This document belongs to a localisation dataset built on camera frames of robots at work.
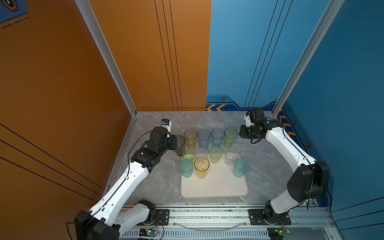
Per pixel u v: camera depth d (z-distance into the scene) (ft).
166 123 2.12
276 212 2.03
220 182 2.78
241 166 2.92
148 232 2.32
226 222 2.38
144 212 2.03
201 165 2.54
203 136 2.94
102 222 1.24
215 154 2.99
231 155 3.05
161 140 1.90
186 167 2.90
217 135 3.12
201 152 2.92
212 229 2.32
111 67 3.00
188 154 3.02
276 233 2.30
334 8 2.29
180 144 2.89
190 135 3.17
